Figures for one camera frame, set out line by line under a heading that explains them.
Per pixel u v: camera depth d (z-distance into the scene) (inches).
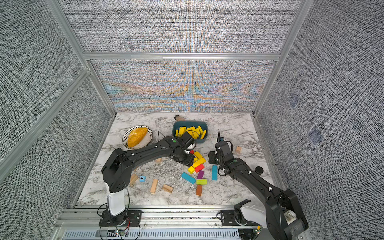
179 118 44.5
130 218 28.8
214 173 35.5
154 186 32.9
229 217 28.7
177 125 41.9
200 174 34.5
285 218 15.7
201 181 32.9
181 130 40.8
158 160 22.7
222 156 25.5
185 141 27.2
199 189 32.1
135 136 38.4
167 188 32.2
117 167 21.2
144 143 39.5
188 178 33.9
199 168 35.2
